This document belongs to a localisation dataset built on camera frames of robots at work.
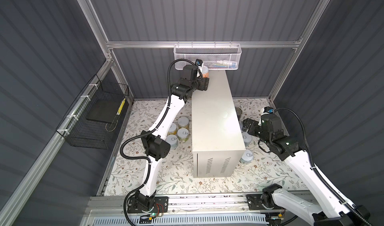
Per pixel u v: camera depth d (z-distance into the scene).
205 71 0.79
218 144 0.58
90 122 0.71
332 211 0.38
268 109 0.64
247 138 0.91
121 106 0.80
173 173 0.84
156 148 0.58
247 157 0.84
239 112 0.99
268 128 0.55
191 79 0.62
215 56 1.24
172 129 0.97
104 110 0.74
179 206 0.74
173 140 0.91
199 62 0.70
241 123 0.63
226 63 0.91
